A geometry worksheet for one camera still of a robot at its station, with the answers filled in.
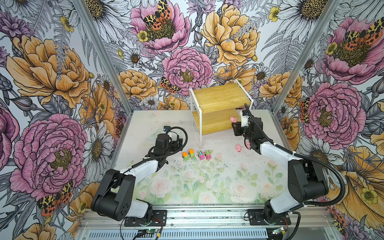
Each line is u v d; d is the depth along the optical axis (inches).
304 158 19.0
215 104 31.3
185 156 37.0
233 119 36.2
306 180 17.9
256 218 28.9
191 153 37.9
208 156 37.1
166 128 31.3
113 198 16.9
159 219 28.9
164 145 27.7
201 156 37.1
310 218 29.8
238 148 38.7
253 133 28.0
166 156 26.1
